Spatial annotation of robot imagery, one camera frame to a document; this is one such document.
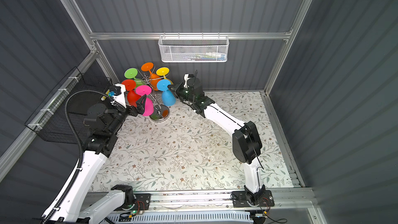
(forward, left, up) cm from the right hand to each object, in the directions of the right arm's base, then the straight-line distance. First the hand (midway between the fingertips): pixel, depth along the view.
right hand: (167, 87), depth 77 cm
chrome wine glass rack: (+8, +15, -33) cm, 37 cm away
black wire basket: (-21, +46, +1) cm, 51 cm away
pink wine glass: (-2, +12, 0) cm, 12 cm away
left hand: (-10, +11, +6) cm, 16 cm away
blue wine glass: (+2, +2, -11) cm, 11 cm away
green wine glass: (+11, +22, +1) cm, 24 cm away
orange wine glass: (+11, +10, -3) cm, 15 cm away
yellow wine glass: (+14, +4, -1) cm, 15 cm away
